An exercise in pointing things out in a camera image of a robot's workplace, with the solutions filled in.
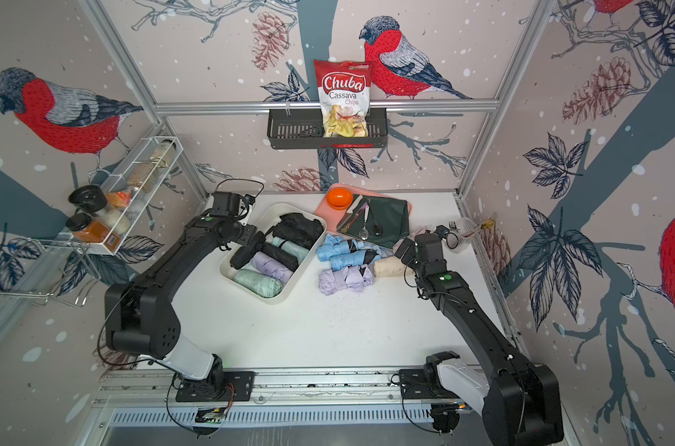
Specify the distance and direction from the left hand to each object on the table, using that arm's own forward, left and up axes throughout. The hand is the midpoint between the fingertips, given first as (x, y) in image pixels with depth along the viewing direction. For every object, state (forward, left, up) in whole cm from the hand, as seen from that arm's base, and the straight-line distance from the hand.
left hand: (246, 222), depth 89 cm
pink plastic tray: (+14, -26, -15) cm, 33 cm away
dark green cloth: (+11, -49, -15) cm, 53 cm away
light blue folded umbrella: (-1, -29, -12) cm, 31 cm away
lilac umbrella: (-10, -7, -12) cm, 17 cm away
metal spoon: (+8, -40, -16) cm, 44 cm away
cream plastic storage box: (+11, -2, -10) cm, 15 cm away
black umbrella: (-5, +4, -12) cm, 13 cm away
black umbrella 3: (-5, -10, -12) cm, 16 cm away
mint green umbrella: (-3, -16, -12) cm, 20 cm away
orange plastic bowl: (+23, -30, -13) cm, 40 cm away
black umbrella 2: (+7, -13, -12) cm, 19 cm away
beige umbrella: (-10, -48, -12) cm, 51 cm away
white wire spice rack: (-4, +25, +19) cm, 31 cm away
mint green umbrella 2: (-17, -5, -10) cm, 20 cm away
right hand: (-8, -54, -1) cm, 54 cm away
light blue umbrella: (-6, -34, -13) cm, 37 cm away
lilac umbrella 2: (-13, -34, -12) cm, 39 cm away
